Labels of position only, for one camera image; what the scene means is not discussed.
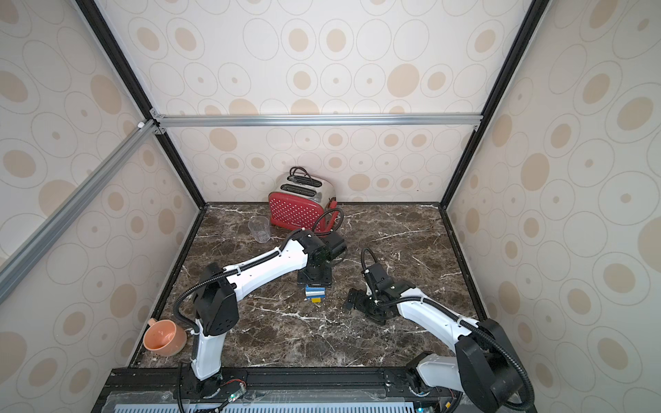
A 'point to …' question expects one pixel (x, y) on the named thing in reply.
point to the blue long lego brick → (314, 289)
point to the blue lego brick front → (321, 296)
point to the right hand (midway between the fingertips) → (361, 308)
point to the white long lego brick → (315, 292)
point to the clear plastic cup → (260, 227)
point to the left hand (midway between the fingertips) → (329, 286)
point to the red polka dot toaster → (303, 201)
